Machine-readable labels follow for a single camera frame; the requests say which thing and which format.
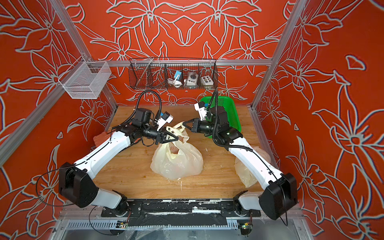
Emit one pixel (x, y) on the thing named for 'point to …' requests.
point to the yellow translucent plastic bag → (245, 175)
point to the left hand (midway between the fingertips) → (176, 137)
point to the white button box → (206, 80)
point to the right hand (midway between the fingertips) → (181, 124)
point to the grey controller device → (192, 79)
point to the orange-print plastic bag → (176, 159)
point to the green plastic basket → (229, 106)
